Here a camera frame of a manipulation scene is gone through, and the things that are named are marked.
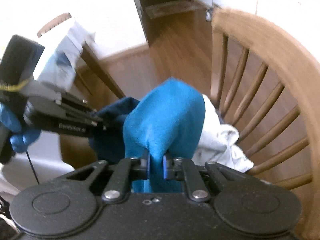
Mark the blue gloved left hand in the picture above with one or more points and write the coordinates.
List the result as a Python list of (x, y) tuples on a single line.
[(21, 137)]

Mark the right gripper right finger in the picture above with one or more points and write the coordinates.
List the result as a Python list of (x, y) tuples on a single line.
[(172, 168)]

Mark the brown door mat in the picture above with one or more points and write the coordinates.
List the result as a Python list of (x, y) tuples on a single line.
[(170, 8)]

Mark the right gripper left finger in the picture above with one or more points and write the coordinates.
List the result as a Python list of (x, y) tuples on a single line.
[(140, 166)]

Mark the blue two-tone garment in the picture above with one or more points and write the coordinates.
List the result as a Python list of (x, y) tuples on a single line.
[(168, 120)]

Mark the white crumpled cloth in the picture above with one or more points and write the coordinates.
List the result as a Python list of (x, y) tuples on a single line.
[(217, 143)]

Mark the near wooden spindle chair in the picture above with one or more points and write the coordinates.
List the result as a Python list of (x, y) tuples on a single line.
[(266, 84)]

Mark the light blue hanging garment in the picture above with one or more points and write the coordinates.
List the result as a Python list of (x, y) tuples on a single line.
[(62, 50)]

